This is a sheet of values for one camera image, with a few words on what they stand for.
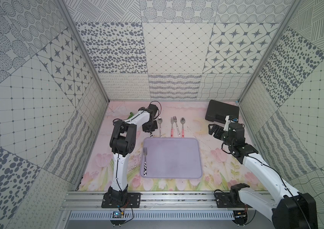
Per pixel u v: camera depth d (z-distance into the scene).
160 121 1.07
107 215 0.70
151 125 0.88
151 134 0.99
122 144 0.58
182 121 1.07
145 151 0.93
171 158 0.90
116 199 0.65
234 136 0.61
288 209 0.38
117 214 0.71
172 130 1.02
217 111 1.12
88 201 0.75
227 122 0.73
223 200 0.73
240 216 0.72
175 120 1.08
